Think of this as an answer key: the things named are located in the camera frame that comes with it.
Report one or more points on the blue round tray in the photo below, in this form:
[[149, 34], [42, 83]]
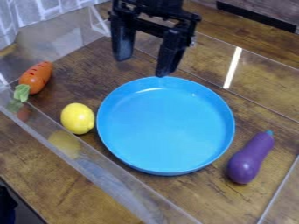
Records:
[[167, 126]]

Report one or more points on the purple toy eggplant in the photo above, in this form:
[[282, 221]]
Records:
[[246, 162]]

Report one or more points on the clear acrylic enclosure wall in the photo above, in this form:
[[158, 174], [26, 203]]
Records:
[[69, 177]]

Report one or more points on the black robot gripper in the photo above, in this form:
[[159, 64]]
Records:
[[126, 22]]

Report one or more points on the yellow toy lemon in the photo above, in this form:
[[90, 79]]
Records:
[[78, 118]]

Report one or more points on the orange toy carrot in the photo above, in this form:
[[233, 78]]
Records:
[[33, 81]]

